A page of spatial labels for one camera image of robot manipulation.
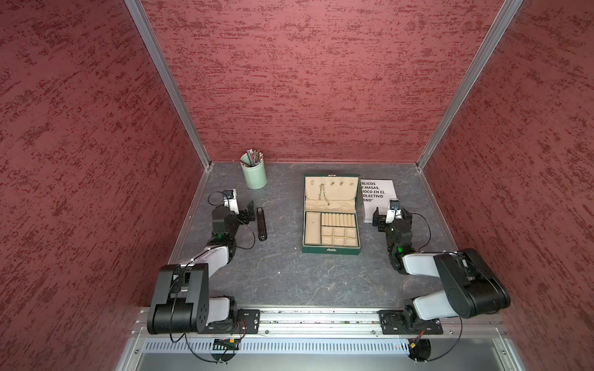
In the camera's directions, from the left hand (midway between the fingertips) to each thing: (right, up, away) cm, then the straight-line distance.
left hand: (241, 205), depth 90 cm
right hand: (+60, -3, +1) cm, 60 cm away
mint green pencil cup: (+2, +12, +15) cm, 19 cm away
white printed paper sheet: (+59, +4, +13) cm, 60 cm away
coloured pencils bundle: (+2, +21, +14) cm, 25 cm away
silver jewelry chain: (+33, +7, +2) cm, 34 cm away
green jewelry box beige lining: (+37, -4, +4) cm, 38 cm away
